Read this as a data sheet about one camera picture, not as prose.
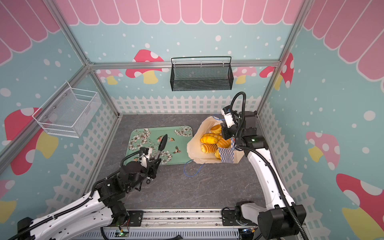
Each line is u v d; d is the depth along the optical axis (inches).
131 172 21.2
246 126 21.1
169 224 29.1
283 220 14.6
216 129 36.6
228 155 32.7
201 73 37.0
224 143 35.2
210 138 35.9
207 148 36.0
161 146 29.2
